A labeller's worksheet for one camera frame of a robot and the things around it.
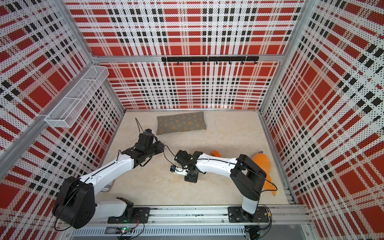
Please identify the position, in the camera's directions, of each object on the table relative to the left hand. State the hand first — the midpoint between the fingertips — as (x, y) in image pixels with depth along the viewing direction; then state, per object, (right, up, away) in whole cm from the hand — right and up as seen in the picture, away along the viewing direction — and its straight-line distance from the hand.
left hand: (164, 145), depth 89 cm
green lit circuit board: (-14, -37, -20) cm, 45 cm away
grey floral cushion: (+8, +14, +19) cm, 25 cm away
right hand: (+19, -16, -4) cm, 25 cm away
